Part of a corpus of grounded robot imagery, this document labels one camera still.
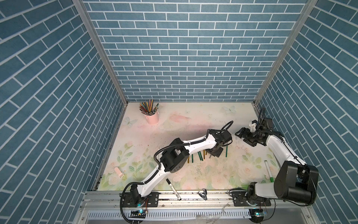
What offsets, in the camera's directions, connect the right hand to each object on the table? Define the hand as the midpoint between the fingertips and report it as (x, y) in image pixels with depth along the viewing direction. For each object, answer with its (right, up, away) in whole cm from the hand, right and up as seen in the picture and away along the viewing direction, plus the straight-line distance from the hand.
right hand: (241, 136), depth 88 cm
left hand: (-15, -13, +3) cm, 20 cm away
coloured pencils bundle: (-64, +19, +11) cm, 68 cm away
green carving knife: (-8, -11, +5) cm, 15 cm away
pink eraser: (-75, -20, -8) cm, 78 cm away
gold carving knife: (-23, -12, +3) cm, 27 cm away
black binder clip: (-26, -30, -13) cm, 42 cm away
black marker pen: (-41, -29, -13) cm, 52 cm away
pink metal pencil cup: (-60, +10, +16) cm, 63 cm away
